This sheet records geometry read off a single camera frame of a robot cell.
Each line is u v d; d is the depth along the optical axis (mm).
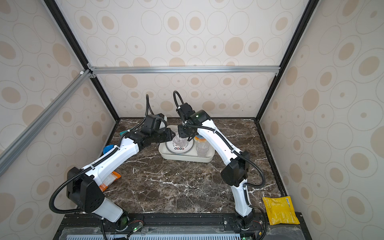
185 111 620
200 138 572
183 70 942
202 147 965
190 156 960
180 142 824
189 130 584
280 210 748
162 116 754
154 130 628
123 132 1093
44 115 636
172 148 1001
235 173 535
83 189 419
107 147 900
